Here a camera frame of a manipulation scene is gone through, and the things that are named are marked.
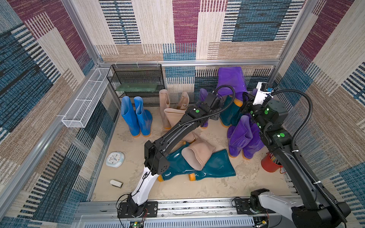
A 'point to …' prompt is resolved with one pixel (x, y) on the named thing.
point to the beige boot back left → (164, 103)
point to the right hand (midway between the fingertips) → (245, 95)
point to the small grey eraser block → (116, 183)
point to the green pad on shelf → (137, 87)
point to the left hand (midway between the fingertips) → (214, 109)
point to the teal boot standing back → (234, 113)
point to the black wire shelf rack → (144, 80)
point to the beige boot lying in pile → (197, 153)
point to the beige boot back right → (184, 103)
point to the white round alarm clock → (115, 159)
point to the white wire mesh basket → (78, 113)
